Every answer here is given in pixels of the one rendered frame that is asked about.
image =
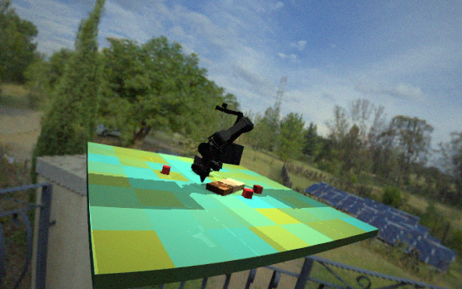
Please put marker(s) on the red cube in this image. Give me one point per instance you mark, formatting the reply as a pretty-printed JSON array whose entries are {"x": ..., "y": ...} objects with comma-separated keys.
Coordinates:
[
  {"x": 257, "y": 188},
  {"x": 247, "y": 193},
  {"x": 165, "y": 169}
]

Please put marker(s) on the beige rectangular block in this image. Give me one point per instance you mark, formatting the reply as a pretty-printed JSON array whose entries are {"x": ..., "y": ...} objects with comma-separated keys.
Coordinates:
[{"x": 235, "y": 184}]

